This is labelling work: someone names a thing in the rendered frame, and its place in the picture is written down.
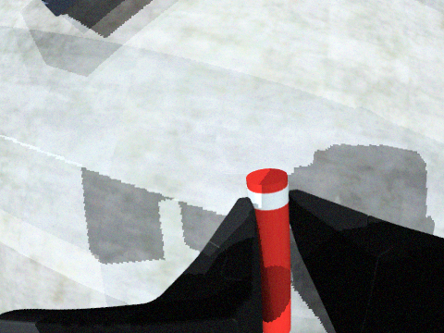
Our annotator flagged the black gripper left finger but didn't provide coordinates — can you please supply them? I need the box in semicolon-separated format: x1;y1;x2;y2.
0;197;263;333

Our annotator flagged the grey-blue sloped panel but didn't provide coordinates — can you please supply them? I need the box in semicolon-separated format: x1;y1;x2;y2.
41;0;77;16

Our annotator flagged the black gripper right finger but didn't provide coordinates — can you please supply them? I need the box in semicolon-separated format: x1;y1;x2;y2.
289;190;444;333

